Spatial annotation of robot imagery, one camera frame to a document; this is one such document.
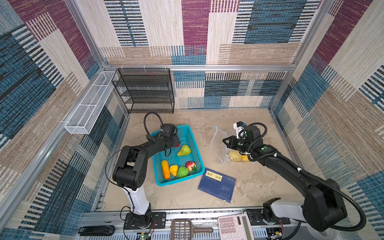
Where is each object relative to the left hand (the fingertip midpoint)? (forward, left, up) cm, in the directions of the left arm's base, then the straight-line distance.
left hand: (174, 138), depth 99 cm
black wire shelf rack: (+33, +21, +14) cm, 42 cm away
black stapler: (-49, +31, 0) cm, 58 cm away
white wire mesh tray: (+7, +53, +13) cm, 56 cm away
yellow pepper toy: (-21, -1, 0) cm, 21 cm away
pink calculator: (-48, -31, -2) cm, 57 cm away
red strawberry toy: (-7, -3, +3) cm, 8 cm away
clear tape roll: (-51, -73, -3) cm, 89 cm away
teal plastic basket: (-14, -7, -5) cm, 16 cm away
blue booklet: (-29, -26, -3) cm, 39 cm away
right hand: (-11, -29, +12) cm, 33 cm away
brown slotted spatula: (-48, -7, -5) cm, 49 cm away
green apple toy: (-23, -6, +1) cm, 24 cm away
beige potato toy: (-14, -37, +2) cm, 39 cm away
